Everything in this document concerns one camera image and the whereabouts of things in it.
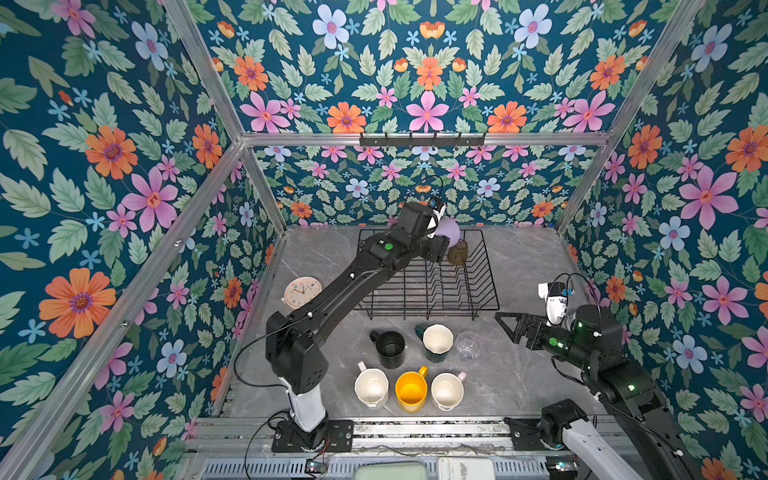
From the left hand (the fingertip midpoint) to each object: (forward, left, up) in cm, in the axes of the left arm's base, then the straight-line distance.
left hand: (445, 229), depth 75 cm
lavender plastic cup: (+4, -3, -4) cm, 6 cm away
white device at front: (-48, -1, -30) cm, 57 cm away
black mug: (-19, +16, -30) cm, 38 cm away
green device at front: (-48, +14, -28) cm, 57 cm away
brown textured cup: (+12, -9, -25) cm, 29 cm away
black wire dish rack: (+1, +2, -28) cm, 28 cm away
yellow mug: (-30, +11, -31) cm, 44 cm away
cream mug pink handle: (-31, +1, -30) cm, 43 cm away
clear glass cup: (-20, -6, -28) cm, 35 cm away
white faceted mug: (-28, +21, -30) cm, 47 cm away
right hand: (-22, -12, -6) cm, 26 cm away
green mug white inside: (-18, +2, -28) cm, 33 cm away
